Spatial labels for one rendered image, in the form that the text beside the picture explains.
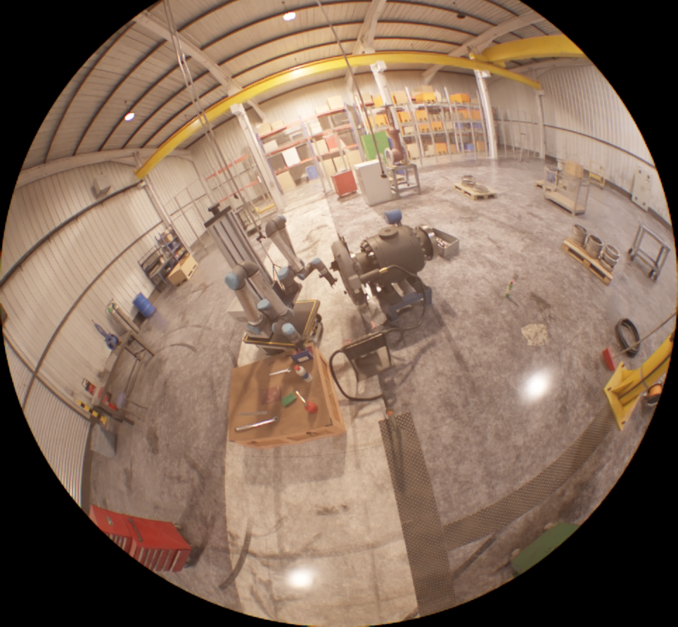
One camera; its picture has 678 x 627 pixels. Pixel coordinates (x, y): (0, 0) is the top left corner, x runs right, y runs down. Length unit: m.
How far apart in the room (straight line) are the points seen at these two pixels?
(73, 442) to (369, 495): 8.01
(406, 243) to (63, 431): 9.37
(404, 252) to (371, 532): 2.62
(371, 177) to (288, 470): 5.97
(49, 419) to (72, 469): 1.50
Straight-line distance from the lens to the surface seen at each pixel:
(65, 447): 8.52
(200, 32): 8.75
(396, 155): 5.95
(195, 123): 10.25
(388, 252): 2.04
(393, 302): 2.26
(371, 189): 5.76
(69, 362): 8.38
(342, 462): 1.99
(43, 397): 8.33
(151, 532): 3.18
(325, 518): 2.12
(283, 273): 2.18
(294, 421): 1.68
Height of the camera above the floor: 1.91
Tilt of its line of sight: 39 degrees down
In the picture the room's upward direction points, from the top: 22 degrees counter-clockwise
